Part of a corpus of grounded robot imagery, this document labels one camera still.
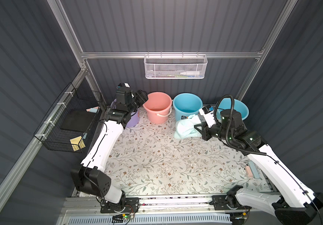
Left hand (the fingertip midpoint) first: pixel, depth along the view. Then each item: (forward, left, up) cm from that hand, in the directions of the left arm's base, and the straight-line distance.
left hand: (146, 94), depth 73 cm
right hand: (-17, -25, -6) cm, 31 cm away
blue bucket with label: (+23, -27, -30) cm, 47 cm away
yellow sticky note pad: (-26, +28, -5) cm, 39 cm away
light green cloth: (-17, -20, -7) cm, 27 cm away
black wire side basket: (-21, +43, -6) cm, 48 cm away
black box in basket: (-7, +39, -12) cm, 42 cm away
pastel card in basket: (0, +32, -12) cm, 34 cm away
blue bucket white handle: (+19, -57, -25) cm, 65 cm away
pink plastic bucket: (+25, -5, -34) cm, 43 cm away
